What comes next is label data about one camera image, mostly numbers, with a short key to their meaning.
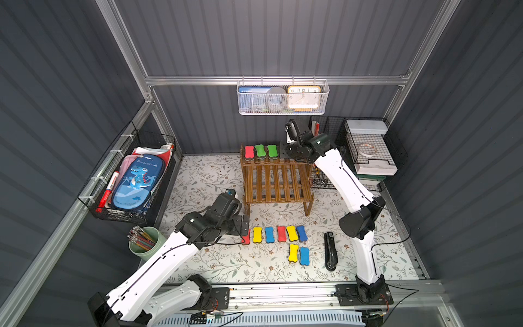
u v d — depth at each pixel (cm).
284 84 89
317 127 107
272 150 84
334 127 111
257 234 89
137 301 39
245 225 65
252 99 84
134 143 81
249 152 83
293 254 83
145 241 72
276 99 91
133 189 63
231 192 66
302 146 59
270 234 90
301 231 89
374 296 68
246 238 87
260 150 83
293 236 89
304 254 84
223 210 53
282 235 88
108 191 65
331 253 80
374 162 91
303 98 89
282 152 73
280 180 91
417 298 73
